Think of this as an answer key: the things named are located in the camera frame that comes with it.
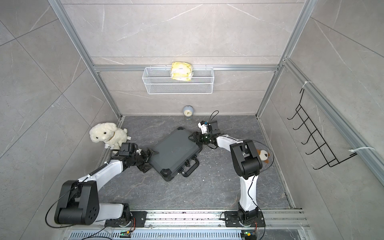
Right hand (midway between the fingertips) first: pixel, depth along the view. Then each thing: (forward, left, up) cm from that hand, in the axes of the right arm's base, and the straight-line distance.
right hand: (193, 139), depth 97 cm
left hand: (-13, +22, +1) cm, 25 cm away
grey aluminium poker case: (-13, +9, +3) cm, 16 cm away
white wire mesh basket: (+33, +23, +23) cm, 46 cm away
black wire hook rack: (-28, -58, +24) cm, 69 cm away
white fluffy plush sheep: (-1, +51, +8) cm, 52 cm away
